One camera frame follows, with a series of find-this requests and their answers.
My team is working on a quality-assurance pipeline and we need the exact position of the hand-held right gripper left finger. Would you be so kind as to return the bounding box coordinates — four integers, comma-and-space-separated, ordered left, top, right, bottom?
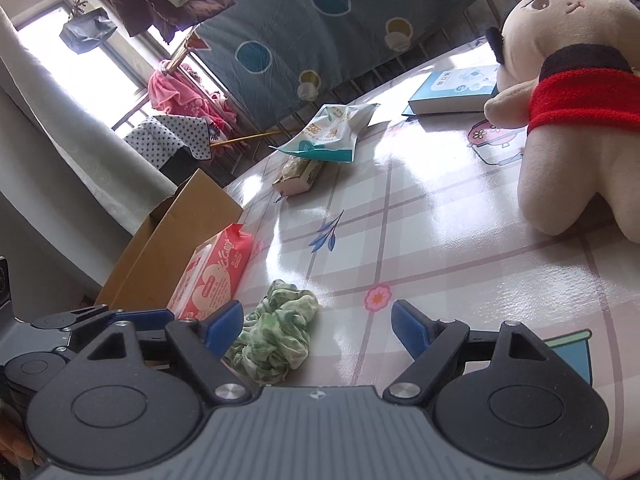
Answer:
85, 300, 252, 405

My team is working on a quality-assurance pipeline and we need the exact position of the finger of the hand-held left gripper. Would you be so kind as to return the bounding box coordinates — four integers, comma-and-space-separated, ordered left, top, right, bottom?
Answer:
107, 309, 176, 333

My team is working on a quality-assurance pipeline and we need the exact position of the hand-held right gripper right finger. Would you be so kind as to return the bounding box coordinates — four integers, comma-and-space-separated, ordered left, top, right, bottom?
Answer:
382, 299, 548, 405

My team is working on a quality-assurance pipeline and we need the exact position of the pink wet wipes pack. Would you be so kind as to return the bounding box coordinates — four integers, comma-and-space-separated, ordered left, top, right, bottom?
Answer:
166, 222, 265, 321

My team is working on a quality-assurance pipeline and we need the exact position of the green scrunchie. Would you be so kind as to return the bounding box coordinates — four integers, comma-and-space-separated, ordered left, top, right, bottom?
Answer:
224, 280, 320, 386

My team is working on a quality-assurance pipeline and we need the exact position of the brown cardboard box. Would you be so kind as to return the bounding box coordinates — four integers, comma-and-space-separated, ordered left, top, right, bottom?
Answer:
94, 169, 245, 311

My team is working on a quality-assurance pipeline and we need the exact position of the white cotton swab bag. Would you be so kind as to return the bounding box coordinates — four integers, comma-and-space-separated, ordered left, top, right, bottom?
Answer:
269, 102, 382, 163

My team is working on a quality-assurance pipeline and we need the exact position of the person's left hand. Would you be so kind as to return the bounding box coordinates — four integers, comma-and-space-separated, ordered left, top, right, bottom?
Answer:
0, 400, 47, 467

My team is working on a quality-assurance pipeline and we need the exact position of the plaid floral tablecloth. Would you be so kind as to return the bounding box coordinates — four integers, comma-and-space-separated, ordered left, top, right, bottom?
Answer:
220, 35, 640, 480

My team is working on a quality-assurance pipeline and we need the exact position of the dark box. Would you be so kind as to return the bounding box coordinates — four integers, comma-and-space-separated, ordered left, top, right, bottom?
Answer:
160, 152, 201, 186

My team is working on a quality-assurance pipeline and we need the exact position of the white curtain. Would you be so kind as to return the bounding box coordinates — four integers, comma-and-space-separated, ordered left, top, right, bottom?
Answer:
0, 7, 178, 311

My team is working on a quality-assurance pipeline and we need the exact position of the beige tissue packet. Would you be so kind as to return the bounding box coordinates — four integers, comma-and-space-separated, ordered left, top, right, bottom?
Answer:
272, 156, 323, 196

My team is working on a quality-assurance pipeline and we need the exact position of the polka-dot cloth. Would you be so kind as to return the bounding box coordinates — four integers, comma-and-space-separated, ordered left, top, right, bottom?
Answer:
124, 114, 213, 168

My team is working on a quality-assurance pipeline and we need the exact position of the yellow stick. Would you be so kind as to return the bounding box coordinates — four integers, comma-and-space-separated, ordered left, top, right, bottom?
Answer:
210, 131, 282, 147

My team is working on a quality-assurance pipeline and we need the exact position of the cream plush doll red shirt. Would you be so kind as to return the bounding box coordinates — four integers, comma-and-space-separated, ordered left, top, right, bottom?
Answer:
482, 0, 640, 241

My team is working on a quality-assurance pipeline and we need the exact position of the pink garment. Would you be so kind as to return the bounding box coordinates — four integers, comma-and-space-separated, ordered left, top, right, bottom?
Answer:
147, 59, 236, 133

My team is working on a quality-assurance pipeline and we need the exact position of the light blue box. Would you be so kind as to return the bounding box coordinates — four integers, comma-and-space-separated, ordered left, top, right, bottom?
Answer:
407, 65, 501, 115

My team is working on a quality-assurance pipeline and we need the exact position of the bamboo pole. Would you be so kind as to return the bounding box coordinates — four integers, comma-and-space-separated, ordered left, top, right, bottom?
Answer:
167, 25, 198, 73

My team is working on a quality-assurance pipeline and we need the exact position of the grey plastic bag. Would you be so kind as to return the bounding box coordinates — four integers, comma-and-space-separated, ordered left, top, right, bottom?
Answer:
60, 7, 118, 55

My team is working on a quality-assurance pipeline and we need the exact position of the blue dotted bed sheet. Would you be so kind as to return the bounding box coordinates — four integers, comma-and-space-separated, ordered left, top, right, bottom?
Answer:
192, 0, 488, 116

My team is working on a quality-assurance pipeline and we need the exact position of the dark brown garment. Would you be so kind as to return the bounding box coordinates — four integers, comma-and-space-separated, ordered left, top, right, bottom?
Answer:
97, 0, 236, 45

